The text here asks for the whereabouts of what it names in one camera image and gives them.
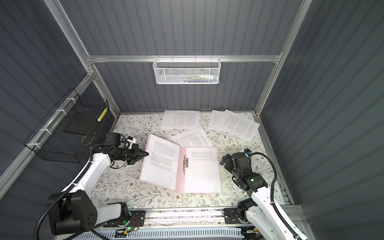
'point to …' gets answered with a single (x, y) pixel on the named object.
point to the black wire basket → (66, 133)
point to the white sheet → (194, 138)
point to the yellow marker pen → (102, 114)
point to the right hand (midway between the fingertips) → (229, 162)
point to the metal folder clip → (185, 164)
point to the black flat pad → (83, 122)
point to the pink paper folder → (183, 169)
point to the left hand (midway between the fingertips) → (148, 154)
